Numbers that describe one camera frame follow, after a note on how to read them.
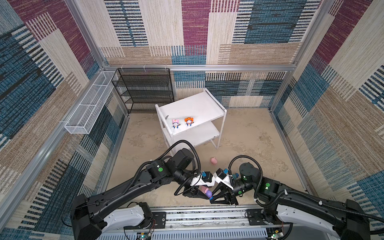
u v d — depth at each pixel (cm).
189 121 66
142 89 108
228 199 59
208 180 52
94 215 39
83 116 94
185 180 56
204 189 61
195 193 56
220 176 58
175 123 65
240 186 60
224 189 60
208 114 73
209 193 61
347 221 42
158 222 73
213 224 73
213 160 91
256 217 73
